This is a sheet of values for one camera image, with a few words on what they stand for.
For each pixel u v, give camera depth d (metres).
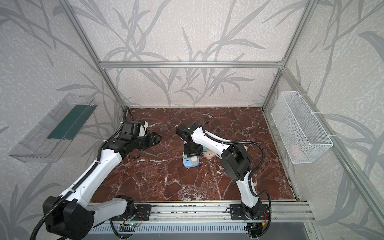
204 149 0.70
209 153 0.93
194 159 0.83
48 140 0.64
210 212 0.76
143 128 0.64
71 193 0.40
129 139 0.60
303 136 0.62
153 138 0.71
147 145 0.71
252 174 0.54
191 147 0.74
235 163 0.50
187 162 0.89
